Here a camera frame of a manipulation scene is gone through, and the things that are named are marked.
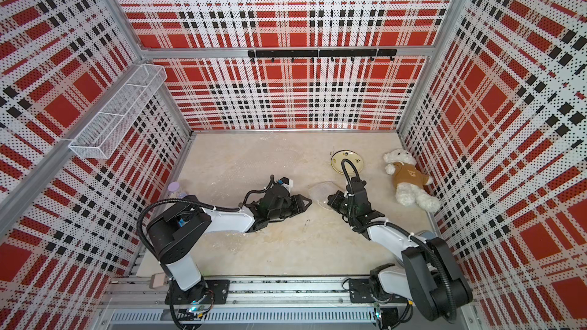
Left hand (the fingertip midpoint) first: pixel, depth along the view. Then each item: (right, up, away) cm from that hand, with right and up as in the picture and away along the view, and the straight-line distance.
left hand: (313, 202), depth 88 cm
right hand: (+6, +2, +1) cm, 7 cm away
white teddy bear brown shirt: (+41, +8, +5) cm, 42 cm away
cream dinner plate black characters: (+20, +18, +22) cm, 35 cm away
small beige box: (-53, -23, -13) cm, 59 cm away
